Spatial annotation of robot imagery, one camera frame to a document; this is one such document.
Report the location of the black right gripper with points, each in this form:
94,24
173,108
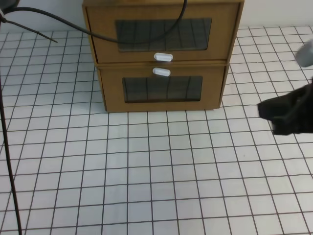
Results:
291,113

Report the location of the brown cardboard drawer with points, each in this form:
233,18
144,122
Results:
192,30
138,89

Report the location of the white drawer handle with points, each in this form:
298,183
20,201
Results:
163,57
161,72

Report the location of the brown cardboard shoebox cabinet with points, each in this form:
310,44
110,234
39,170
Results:
160,64

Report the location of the thin black cable tie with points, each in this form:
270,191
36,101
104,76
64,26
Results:
4,20

